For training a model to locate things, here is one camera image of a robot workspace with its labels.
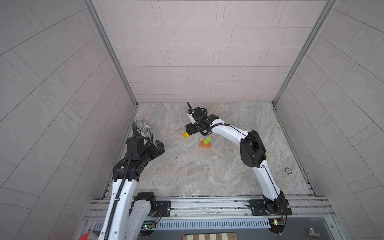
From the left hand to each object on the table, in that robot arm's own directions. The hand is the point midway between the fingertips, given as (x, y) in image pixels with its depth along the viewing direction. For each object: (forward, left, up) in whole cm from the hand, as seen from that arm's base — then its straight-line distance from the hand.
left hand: (160, 145), depth 74 cm
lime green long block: (+10, -25, -13) cm, 30 cm away
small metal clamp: (-34, -69, -14) cm, 78 cm away
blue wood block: (+10, -27, -14) cm, 32 cm away
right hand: (+18, -13, -11) cm, 25 cm away
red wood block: (+8, -22, -16) cm, 28 cm away
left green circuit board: (-32, +3, -13) cm, 34 cm away
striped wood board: (-35, -31, -14) cm, 49 cm away
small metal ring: (-7, -70, -17) cm, 72 cm away
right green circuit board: (-31, -56, -17) cm, 66 cm away
